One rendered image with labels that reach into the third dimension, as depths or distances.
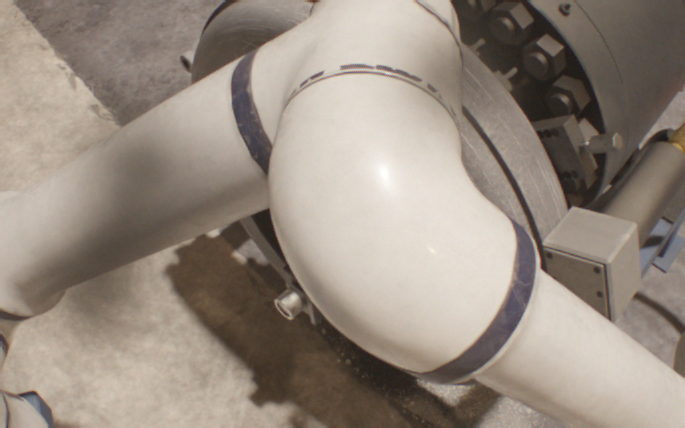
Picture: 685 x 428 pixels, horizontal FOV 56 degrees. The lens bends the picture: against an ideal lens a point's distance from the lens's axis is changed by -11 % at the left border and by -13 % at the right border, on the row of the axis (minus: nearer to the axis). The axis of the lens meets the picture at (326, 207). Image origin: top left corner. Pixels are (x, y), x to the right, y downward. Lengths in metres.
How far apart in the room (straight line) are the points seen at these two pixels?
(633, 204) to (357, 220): 0.61
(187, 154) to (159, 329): 1.27
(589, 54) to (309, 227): 0.82
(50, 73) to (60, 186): 2.05
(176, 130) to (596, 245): 0.51
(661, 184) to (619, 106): 0.26
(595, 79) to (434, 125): 0.75
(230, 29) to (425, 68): 0.62
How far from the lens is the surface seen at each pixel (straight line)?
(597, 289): 0.86
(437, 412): 1.61
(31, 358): 1.87
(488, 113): 0.84
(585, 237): 0.86
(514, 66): 1.20
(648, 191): 0.96
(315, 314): 1.22
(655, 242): 1.66
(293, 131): 0.41
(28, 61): 2.84
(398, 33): 0.46
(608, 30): 1.21
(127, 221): 0.61
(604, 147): 0.85
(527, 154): 0.86
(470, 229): 0.39
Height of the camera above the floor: 1.46
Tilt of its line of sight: 49 degrees down
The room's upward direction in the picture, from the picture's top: 6 degrees counter-clockwise
